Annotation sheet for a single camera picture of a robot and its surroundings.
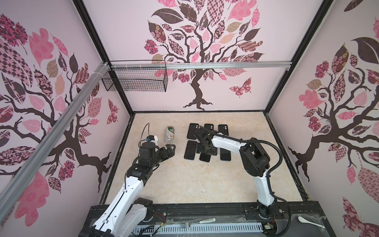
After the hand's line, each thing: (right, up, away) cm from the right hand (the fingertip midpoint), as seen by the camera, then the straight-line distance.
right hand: (203, 150), depth 97 cm
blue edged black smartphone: (-9, 0, +1) cm, 9 cm away
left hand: (-19, +3, -17) cm, 26 cm away
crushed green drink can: (-23, +9, +1) cm, 25 cm away
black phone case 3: (+17, +14, +13) cm, 25 cm away
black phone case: (-7, +15, +14) cm, 22 cm away
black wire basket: (-54, +55, +25) cm, 82 cm away
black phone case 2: (+6, +16, +13) cm, 22 cm away
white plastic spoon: (+48, -31, -25) cm, 62 cm away
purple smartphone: (+1, -4, -3) cm, 5 cm away
